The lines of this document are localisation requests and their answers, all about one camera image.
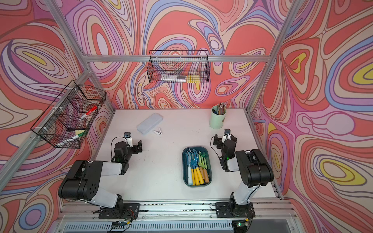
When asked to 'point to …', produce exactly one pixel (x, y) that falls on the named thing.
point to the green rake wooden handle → (202, 163)
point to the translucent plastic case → (149, 123)
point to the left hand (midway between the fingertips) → (134, 140)
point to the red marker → (94, 108)
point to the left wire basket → (65, 123)
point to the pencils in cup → (221, 109)
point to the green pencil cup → (216, 121)
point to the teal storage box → (206, 152)
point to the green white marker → (69, 140)
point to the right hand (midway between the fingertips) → (224, 137)
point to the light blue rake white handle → (188, 157)
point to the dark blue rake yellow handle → (194, 161)
